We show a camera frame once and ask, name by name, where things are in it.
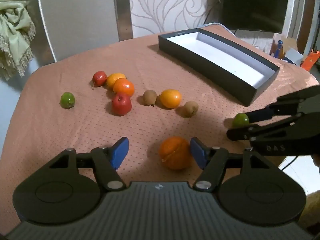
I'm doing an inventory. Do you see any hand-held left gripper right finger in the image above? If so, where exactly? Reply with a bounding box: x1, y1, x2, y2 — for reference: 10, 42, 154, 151
190, 137, 277, 190

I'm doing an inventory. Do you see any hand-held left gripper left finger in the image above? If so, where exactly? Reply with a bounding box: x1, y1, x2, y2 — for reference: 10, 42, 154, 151
49, 137, 130, 190

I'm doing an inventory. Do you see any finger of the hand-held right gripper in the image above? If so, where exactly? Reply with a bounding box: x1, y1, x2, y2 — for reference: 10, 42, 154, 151
247, 85, 320, 124
226, 114, 304, 141

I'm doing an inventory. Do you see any green lime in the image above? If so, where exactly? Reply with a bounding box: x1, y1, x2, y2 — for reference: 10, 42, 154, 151
232, 113, 250, 128
60, 92, 76, 109

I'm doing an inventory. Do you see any large orange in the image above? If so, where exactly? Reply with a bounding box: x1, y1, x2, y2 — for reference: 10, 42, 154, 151
159, 136, 193, 170

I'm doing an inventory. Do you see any brown kiwi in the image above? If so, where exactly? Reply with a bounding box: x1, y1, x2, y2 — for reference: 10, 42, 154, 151
184, 101, 199, 118
143, 89, 158, 105

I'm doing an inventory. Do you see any large red apple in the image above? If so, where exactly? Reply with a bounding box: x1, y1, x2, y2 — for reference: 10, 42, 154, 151
111, 92, 132, 116

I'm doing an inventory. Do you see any smooth orange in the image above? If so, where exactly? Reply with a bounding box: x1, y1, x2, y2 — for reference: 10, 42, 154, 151
160, 89, 182, 109

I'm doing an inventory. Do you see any black box white inside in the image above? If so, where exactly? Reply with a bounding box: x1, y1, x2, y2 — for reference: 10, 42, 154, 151
158, 28, 280, 107

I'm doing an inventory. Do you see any pink dotted tablecloth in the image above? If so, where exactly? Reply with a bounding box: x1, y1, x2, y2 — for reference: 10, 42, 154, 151
0, 23, 320, 230

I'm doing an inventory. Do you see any round orange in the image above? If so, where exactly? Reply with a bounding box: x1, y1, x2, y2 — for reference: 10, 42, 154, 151
113, 78, 135, 97

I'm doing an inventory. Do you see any blue bottle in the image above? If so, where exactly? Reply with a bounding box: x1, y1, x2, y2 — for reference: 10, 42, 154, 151
274, 40, 284, 59

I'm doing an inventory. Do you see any orange plastic item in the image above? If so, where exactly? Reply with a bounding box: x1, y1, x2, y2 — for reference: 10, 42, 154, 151
301, 49, 320, 72

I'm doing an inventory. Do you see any yellow orange citrus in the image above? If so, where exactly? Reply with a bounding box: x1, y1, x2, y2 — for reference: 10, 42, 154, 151
106, 73, 126, 89

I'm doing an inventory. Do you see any small red apple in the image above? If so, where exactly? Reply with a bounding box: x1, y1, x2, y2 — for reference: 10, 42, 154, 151
91, 71, 108, 90

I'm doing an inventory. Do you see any black monitor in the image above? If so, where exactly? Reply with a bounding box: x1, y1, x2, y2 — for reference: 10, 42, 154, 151
221, 0, 290, 33

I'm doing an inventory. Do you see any grey panel with white rim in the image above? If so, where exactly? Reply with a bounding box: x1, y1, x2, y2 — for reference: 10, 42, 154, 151
35, 0, 120, 63

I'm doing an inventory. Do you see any swirl patterned panel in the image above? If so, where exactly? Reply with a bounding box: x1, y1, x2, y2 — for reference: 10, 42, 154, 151
128, 0, 221, 38

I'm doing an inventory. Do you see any pale green fringed cloth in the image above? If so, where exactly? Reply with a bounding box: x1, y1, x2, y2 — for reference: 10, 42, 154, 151
0, 0, 37, 80

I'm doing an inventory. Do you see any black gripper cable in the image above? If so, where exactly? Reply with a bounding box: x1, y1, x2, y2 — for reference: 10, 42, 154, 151
280, 156, 299, 171

